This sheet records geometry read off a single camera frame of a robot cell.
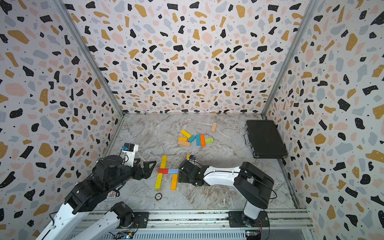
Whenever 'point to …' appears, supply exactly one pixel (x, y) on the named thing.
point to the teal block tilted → (191, 138)
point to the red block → (163, 171)
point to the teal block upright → (198, 139)
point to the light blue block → (174, 171)
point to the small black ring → (158, 196)
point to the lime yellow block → (159, 181)
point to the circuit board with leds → (125, 235)
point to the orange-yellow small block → (182, 139)
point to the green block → (209, 140)
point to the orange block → (202, 140)
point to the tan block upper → (214, 127)
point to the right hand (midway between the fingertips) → (182, 177)
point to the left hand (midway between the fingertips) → (149, 160)
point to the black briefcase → (263, 137)
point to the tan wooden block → (183, 143)
